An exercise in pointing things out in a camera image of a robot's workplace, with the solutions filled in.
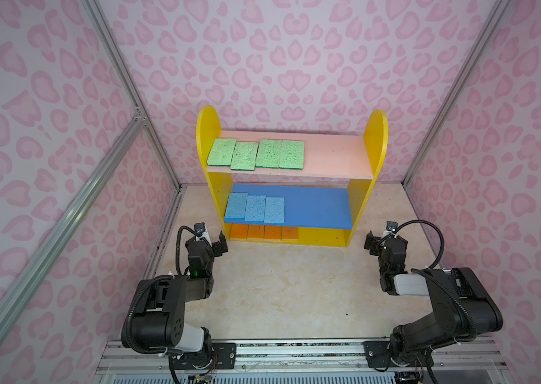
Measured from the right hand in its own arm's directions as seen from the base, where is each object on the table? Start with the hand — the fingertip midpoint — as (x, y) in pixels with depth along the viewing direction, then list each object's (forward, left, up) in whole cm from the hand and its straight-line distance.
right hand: (385, 231), depth 92 cm
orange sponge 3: (+3, +44, -6) cm, 44 cm away
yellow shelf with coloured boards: (+12, +22, +6) cm, 26 cm away
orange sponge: (+3, +58, -6) cm, 58 cm away
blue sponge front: (+5, +42, +6) cm, 43 cm away
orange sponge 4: (+3, +36, -7) cm, 37 cm away
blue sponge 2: (+5, +50, +6) cm, 50 cm away
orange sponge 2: (+3, +51, -7) cm, 51 cm away
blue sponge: (+7, +57, +6) cm, 58 cm away
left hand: (-2, +67, +2) cm, 67 cm away
